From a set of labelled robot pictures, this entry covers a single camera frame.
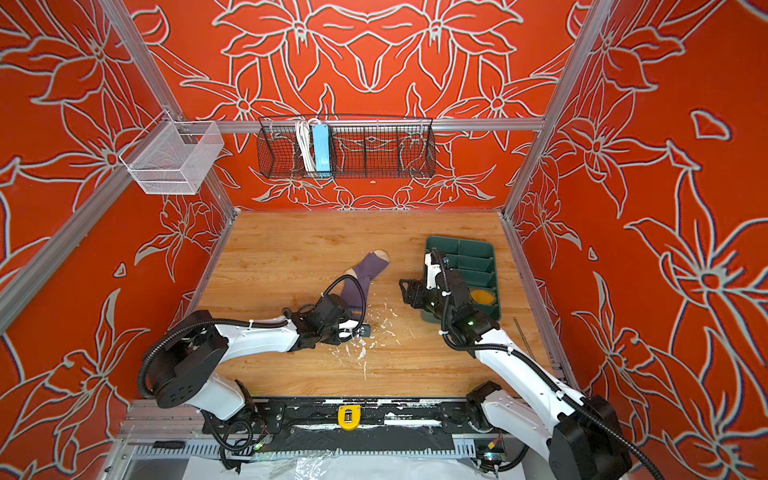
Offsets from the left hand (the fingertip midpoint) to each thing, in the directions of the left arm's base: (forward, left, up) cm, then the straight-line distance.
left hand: (344, 313), depth 90 cm
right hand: (+3, -18, +16) cm, 24 cm away
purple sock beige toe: (-3, -4, +18) cm, 19 cm away
